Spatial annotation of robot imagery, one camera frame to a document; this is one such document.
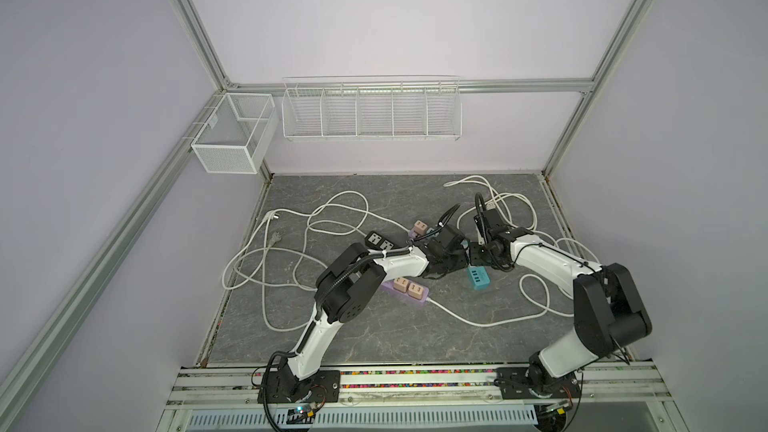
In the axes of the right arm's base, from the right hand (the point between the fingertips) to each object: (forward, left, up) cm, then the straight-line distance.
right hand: (479, 257), depth 92 cm
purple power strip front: (-9, +28, -1) cm, 30 cm away
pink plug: (+9, +18, +3) cm, 21 cm away
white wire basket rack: (+41, +32, +27) cm, 59 cm away
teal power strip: (-6, +1, -1) cm, 6 cm away
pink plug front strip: (-10, +25, +2) cm, 27 cm away
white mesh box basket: (+36, +81, +20) cm, 91 cm away
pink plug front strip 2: (-12, +21, +3) cm, 24 cm away
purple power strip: (+9, +21, -1) cm, 23 cm away
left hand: (-2, +3, -1) cm, 4 cm away
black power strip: (+7, +32, -1) cm, 33 cm away
